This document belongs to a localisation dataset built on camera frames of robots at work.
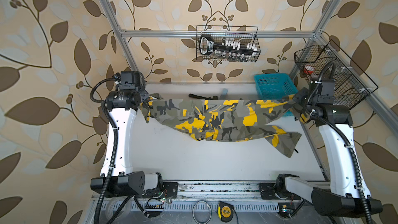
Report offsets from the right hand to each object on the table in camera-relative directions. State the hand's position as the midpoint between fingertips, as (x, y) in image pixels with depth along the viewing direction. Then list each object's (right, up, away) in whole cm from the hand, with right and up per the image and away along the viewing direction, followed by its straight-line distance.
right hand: (304, 97), depth 68 cm
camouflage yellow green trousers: (-32, -12, +13) cm, 36 cm away
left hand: (-75, +2, +2) cm, 75 cm away
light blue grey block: (-30, +3, +40) cm, 51 cm away
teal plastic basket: (+11, +9, +52) cm, 53 cm away
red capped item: (+11, +15, +14) cm, 23 cm away
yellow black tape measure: (-35, -50, -1) cm, 61 cm away
